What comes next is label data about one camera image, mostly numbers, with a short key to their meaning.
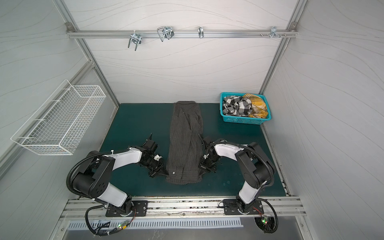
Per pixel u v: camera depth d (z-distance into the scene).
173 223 0.70
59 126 0.69
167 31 0.76
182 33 0.79
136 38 0.79
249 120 1.04
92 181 0.44
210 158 0.76
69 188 0.43
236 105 1.08
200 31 0.72
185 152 0.93
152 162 0.76
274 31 0.76
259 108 1.04
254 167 0.47
